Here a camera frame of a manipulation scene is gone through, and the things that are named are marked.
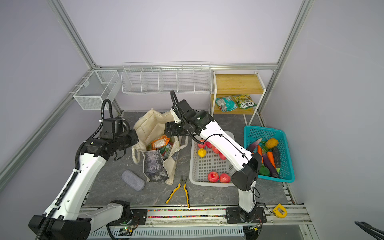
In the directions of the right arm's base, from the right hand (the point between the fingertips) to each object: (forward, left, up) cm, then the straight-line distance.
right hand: (171, 131), depth 73 cm
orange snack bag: (+1, +10, -13) cm, 16 cm away
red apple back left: (+7, -15, -25) cm, 30 cm away
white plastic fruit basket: (-8, -20, -28) cm, 36 cm away
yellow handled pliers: (-15, -4, -28) cm, 32 cm away
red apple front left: (-14, -21, -23) cm, 34 cm away
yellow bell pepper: (+8, -60, -23) cm, 65 cm away
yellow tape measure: (-30, -54, -27) cm, 67 cm away
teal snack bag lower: (+31, -32, -10) cm, 45 cm away
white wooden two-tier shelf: (+34, -37, +3) cm, 50 cm away
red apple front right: (-15, -28, -23) cm, 39 cm away
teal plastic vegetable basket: (+17, -51, -25) cm, 59 cm away
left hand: (-2, +17, -3) cm, 17 cm away
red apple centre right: (-1, -28, -25) cm, 37 cm away
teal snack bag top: (-2, +5, -14) cm, 16 cm away
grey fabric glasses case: (-15, +24, -26) cm, 38 cm away
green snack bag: (+33, -44, -10) cm, 56 cm away
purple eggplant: (-10, -56, -24) cm, 61 cm away
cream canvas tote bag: (+9, +14, -7) cm, 18 cm away
